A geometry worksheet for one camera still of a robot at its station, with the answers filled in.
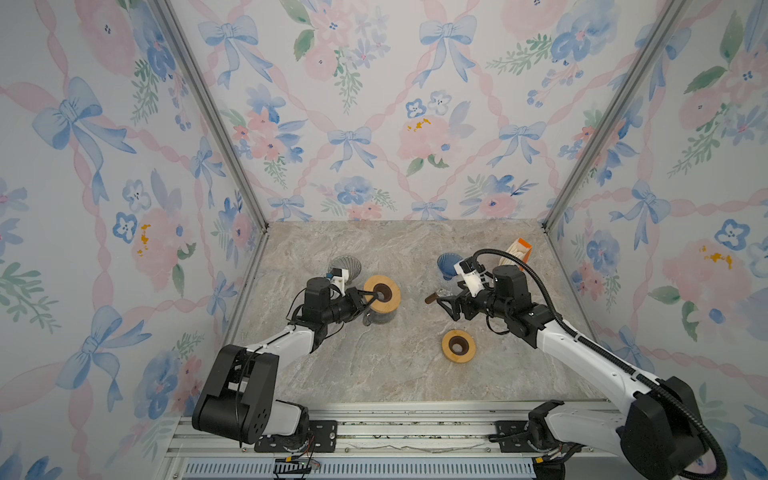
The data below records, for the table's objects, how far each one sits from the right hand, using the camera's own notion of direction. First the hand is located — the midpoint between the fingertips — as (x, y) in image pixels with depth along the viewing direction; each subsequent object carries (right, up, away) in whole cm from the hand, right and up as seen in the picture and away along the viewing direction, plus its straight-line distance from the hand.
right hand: (449, 289), depth 82 cm
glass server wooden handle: (-4, -4, +12) cm, 13 cm away
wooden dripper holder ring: (-16, -2, +6) cm, 18 cm away
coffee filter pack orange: (+28, +11, +18) cm, 35 cm away
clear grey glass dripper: (-31, +7, +18) cm, 37 cm away
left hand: (-20, -2, +2) cm, 20 cm away
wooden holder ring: (+4, -18, +7) cm, 20 cm away
